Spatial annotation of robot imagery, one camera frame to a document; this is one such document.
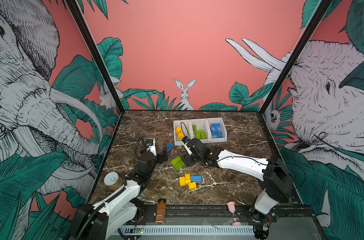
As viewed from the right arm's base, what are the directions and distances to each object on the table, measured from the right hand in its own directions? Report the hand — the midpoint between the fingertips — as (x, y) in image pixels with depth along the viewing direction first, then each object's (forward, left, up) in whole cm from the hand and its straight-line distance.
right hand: (185, 154), depth 83 cm
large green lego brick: (-1, +5, -10) cm, 11 cm away
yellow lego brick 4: (-10, -2, -10) cm, 15 cm away
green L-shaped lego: (+26, -6, -9) cm, 28 cm away
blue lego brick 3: (+23, -20, -9) cm, 31 cm away
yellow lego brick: (+24, +5, -8) cm, 26 cm away
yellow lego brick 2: (+21, +4, -11) cm, 24 cm away
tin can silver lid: (-13, +39, -5) cm, 41 cm away
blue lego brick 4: (+22, -24, -10) cm, 34 cm away
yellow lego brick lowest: (-14, -4, -10) cm, 18 cm away
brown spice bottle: (-27, +12, -7) cm, 30 cm away
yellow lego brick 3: (-11, +2, -11) cm, 16 cm away
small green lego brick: (+21, -9, -11) cm, 25 cm away
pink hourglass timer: (-24, -25, -11) cm, 36 cm away
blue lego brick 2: (+30, -23, -11) cm, 39 cm away
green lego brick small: (+21, -12, -11) cm, 26 cm away
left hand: (+5, +15, +3) cm, 16 cm away
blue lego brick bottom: (-10, -6, -11) cm, 16 cm away
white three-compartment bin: (+22, -17, -6) cm, 28 cm away
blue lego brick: (+11, +11, -10) cm, 19 cm away
